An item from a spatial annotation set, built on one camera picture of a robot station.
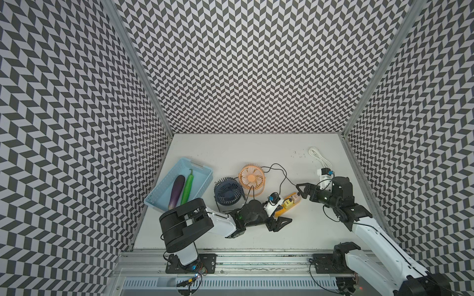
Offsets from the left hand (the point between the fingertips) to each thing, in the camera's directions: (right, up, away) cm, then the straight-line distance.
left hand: (285, 216), depth 78 cm
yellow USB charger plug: (+2, +4, +4) cm, 6 cm away
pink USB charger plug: (+6, +6, +6) cm, 10 cm away
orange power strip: (-1, +1, +5) cm, 5 cm away
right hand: (+9, +10, +3) cm, 14 cm away
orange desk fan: (-14, +15, +11) cm, 23 cm away
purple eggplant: (-51, +8, +12) cm, 53 cm away
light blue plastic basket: (-60, +5, +10) cm, 61 cm away
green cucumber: (-46, +8, +13) cm, 49 cm away
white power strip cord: (+28, +21, +24) cm, 43 cm away
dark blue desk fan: (-25, +10, +5) cm, 27 cm away
